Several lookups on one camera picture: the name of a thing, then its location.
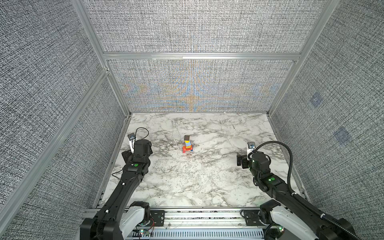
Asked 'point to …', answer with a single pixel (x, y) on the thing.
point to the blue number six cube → (191, 150)
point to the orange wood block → (184, 149)
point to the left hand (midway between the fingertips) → (136, 147)
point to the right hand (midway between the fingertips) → (247, 151)
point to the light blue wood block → (188, 144)
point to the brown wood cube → (186, 137)
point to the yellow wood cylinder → (187, 141)
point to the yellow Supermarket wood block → (188, 147)
